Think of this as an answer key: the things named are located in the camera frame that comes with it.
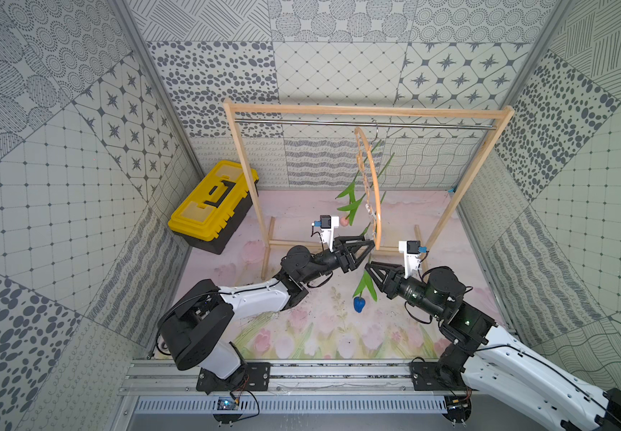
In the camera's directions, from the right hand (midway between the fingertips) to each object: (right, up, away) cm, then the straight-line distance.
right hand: (368, 268), depth 70 cm
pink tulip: (-3, +16, +16) cm, 23 cm away
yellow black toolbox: (-51, +13, +18) cm, 55 cm away
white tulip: (-3, +22, +20) cm, 30 cm away
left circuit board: (-38, -38, +1) cm, 54 cm away
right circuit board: (+25, -38, +1) cm, 46 cm away
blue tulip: (-2, -10, +3) cm, 11 cm away
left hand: (0, +8, -4) cm, 9 cm away
